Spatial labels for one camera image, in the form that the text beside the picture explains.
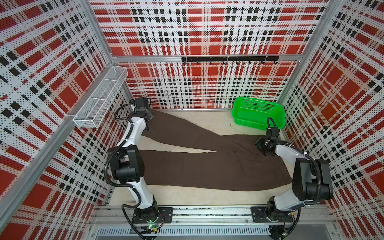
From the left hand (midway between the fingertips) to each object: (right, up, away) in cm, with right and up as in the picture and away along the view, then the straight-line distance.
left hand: (146, 115), depth 92 cm
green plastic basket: (+77, +4, +28) cm, 82 cm away
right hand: (+72, -18, +2) cm, 74 cm away
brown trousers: (+57, -30, +1) cm, 64 cm away
